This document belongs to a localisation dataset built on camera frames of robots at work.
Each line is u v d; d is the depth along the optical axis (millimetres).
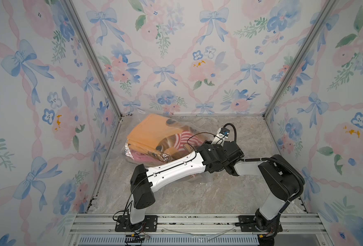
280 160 525
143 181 427
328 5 687
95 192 860
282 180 480
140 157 837
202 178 725
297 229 775
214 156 500
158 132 847
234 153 523
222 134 615
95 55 865
